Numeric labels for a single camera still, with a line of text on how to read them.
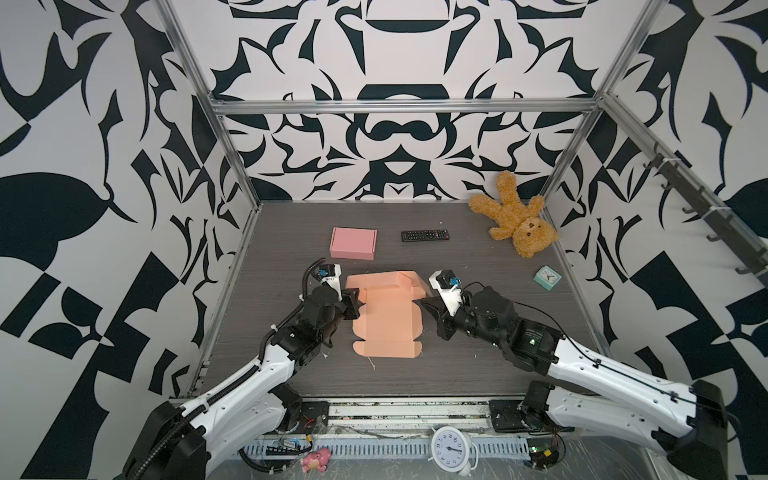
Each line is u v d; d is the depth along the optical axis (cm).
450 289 60
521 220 104
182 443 40
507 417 74
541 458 71
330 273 71
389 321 82
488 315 53
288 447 72
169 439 39
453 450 68
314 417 74
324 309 60
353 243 102
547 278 97
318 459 67
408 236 108
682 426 41
